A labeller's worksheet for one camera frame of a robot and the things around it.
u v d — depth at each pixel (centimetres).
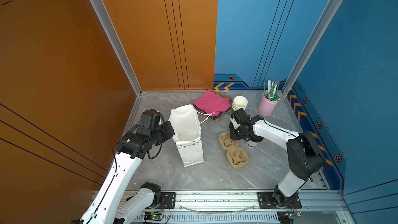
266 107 101
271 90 97
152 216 71
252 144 87
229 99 110
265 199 73
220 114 99
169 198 74
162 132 59
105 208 37
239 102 97
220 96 112
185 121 84
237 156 85
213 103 106
